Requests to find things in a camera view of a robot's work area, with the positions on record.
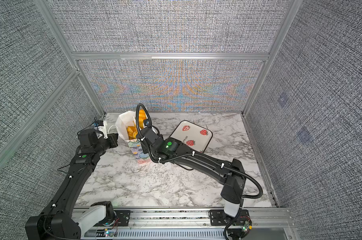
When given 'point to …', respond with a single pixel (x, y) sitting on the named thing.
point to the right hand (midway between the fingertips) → (147, 138)
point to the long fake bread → (132, 132)
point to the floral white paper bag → (123, 118)
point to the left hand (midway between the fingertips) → (118, 134)
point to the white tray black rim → (194, 136)
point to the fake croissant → (142, 116)
